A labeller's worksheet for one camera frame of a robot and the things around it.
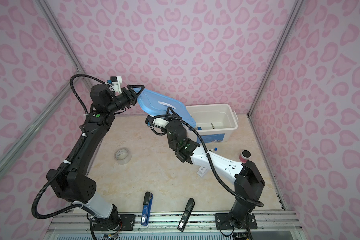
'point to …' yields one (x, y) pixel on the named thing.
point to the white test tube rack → (201, 171)
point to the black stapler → (190, 206)
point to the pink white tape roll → (245, 155)
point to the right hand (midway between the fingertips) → (170, 105)
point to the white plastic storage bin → (213, 121)
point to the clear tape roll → (123, 156)
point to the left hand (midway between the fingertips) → (143, 86)
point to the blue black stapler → (148, 198)
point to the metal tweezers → (213, 126)
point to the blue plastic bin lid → (156, 104)
